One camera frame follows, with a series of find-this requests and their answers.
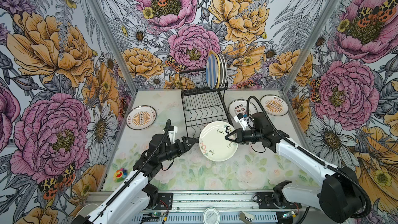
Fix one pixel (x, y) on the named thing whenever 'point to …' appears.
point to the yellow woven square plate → (214, 52)
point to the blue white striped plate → (211, 71)
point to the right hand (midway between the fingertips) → (227, 143)
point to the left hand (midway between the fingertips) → (193, 147)
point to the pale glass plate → (213, 145)
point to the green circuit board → (156, 214)
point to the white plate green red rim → (222, 69)
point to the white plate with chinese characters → (225, 69)
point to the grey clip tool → (246, 217)
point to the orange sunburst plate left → (140, 117)
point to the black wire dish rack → (201, 104)
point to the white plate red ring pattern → (240, 106)
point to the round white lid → (211, 215)
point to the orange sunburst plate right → (274, 104)
